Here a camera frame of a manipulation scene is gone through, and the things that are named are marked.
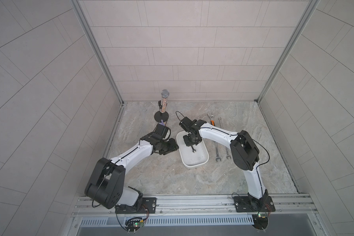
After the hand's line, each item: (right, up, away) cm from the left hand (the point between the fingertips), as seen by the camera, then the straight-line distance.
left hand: (178, 146), depth 86 cm
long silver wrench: (+23, -7, +1) cm, 24 cm away
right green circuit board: (+39, -31, -18) cm, 53 cm away
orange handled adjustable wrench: (+23, +13, +17) cm, 32 cm away
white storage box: (+5, -7, +1) cm, 9 cm away
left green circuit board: (-19, -29, -21) cm, 41 cm away
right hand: (+6, +1, +8) cm, 10 cm away
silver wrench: (+9, -2, +2) cm, 9 cm away
